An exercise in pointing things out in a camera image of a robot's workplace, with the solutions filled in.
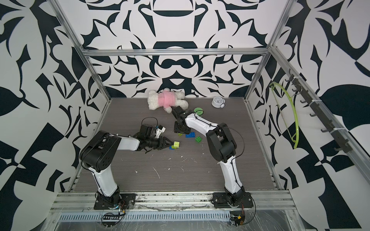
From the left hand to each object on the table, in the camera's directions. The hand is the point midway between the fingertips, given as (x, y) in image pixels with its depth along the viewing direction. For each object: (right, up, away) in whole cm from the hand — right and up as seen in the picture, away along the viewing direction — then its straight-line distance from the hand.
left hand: (170, 143), depth 94 cm
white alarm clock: (+35, +28, +19) cm, 49 cm away
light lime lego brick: (+4, +1, -5) cm, 6 cm away
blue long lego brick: (+14, +5, +3) cm, 15 cm away
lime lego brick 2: (+6, +5, +5) cm, 10 cm away
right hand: (+5, +10, +3) cm, 11 cm away
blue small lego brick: (0, -2, -3) cm, 3 cm away
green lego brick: (+18, +3, +2) cm, 18 cm away
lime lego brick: (+2, -1, -5) cm, 5 cm away
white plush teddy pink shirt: (-4, +30, +14) cm, 33 cm away
